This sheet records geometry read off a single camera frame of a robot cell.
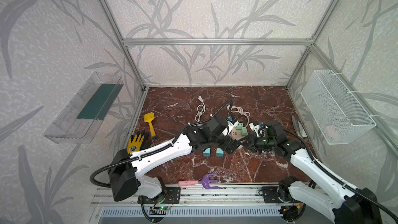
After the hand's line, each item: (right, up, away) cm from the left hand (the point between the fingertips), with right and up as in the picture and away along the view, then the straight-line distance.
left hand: (234, 135), depth 73 cm
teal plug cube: (-13, -13, +13) cm, 23 cm away
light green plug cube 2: (+8, -1, +16) cm, 18 cm away
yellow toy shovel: (-52, +5, +28) cm, 59 cm away
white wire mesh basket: (+42, +10, -10) cm, 44 cm away
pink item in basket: (+47, +2, +1) cm, 47 cm away
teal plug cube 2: (-8, -1, -20) cm, 22 cm away
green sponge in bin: (-58, +15, -8) cm, 61 cm away
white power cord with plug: (-18, +10, +36) cm, 41 cm away
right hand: (+3, -2, +4) cm, 5 cm away
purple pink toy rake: (-15, -24, +4) cm, 28 cm away
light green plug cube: (+6, +1, +19) cm, 20 cm away
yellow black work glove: (-56, -8, +17) cm, 59 cm away
